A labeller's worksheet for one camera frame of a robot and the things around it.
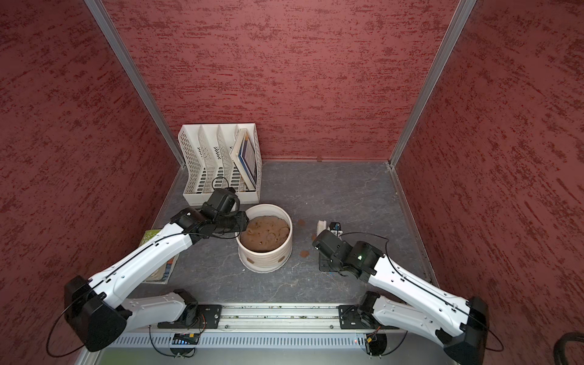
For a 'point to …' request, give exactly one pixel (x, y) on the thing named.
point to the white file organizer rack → (220, 156)
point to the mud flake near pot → (304, 254)
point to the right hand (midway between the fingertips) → (326, 264)
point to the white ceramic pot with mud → (266, 245)
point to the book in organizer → (243, 153)
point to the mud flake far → (301, 223)
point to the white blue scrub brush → (322, 225)
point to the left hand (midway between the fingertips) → (241, 225)
